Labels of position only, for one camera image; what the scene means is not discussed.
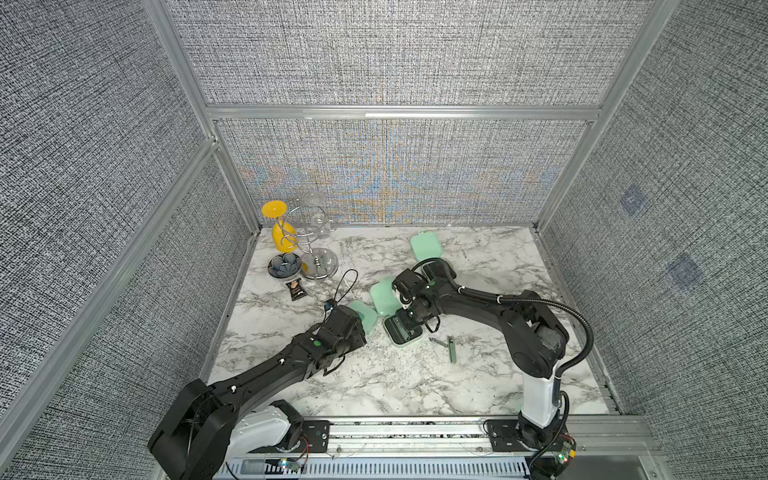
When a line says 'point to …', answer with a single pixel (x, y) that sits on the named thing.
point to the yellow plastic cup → (284, 236)
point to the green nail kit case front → (369, 317)
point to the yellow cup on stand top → (274, 208)
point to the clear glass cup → (318, 219)
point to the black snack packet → (296, 291)
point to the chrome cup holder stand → (306, 227)
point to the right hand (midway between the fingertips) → (404, 314)
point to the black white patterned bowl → (285, 266)
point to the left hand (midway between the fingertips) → (366, 332)
